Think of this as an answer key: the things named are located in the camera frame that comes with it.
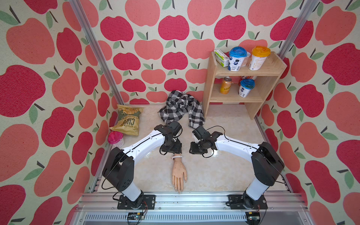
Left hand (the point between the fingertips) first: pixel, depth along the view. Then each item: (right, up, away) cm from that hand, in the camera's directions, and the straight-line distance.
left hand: (177, 153), depth 83 cm
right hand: (+9, -1, +4) cm, 10 cm away
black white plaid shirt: (0, +32, +28) cm, 42 cm away
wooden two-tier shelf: (+59, +47, +8) cm, 76 cm away
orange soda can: (+33, +43, +11) cm, 55 cm away
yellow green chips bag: (-36, +20, +18) cm, 45 cm away
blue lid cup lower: (+45, +43, +8) cm, 63 cm away
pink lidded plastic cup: (-40, +8, +6) cm, 41 cm away
